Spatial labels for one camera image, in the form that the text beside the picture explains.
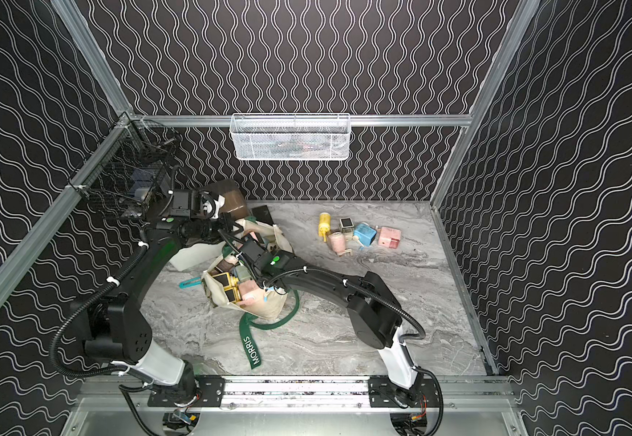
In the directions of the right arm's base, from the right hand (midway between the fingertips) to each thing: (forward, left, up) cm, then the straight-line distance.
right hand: (267, 262), depth 87 cm
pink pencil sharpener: (+14, -23, -6) cm, 27 cm away
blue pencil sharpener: (+18, -34, -7) cm, 39 cm away
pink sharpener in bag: (-7, +6, -8) cm, 12 cm away
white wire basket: (+66, -5, +5) cm, 66 cm away
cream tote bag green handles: (-11, -3, -7) cm, 14 cm away
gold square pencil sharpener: (+20, -27, -5) cm, 34 cm away
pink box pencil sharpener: (+17, -43, -9) cm, 47 cm away
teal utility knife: (-1, +29, -12) cm, 32 cm away
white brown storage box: (+17, +12, +9) cm, 23 cm away
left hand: (+7, +7, +11) cm, 15 cm away
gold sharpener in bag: (-7, +11, -2) cm, 13 cm away
